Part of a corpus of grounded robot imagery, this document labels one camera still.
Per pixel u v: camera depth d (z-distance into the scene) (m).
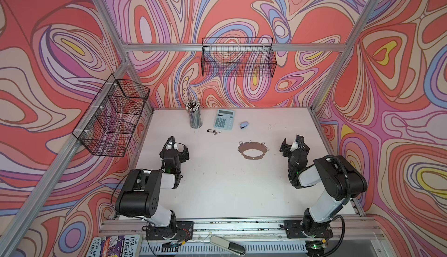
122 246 0.68
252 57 0.96
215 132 1.08
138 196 0.45
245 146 1.02
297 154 0.73
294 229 0.73
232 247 0.66
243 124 1.08
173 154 0.74
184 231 0.72
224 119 1.11
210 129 1.08
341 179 0.48
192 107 0.97
